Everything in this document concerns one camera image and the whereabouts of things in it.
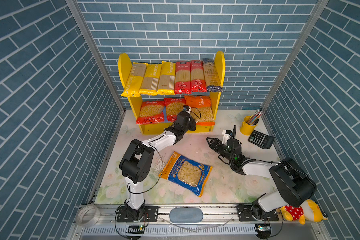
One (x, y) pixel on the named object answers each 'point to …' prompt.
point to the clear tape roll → (88, 215)
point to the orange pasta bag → (201, 109)
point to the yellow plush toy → (308, 211)
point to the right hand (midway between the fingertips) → (206, 138)
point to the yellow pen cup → (246, 128)
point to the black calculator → (260, 139)
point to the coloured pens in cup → (254, 118)
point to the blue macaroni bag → (189, 175)
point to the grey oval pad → (185, 215)
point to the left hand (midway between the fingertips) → (194, 119)
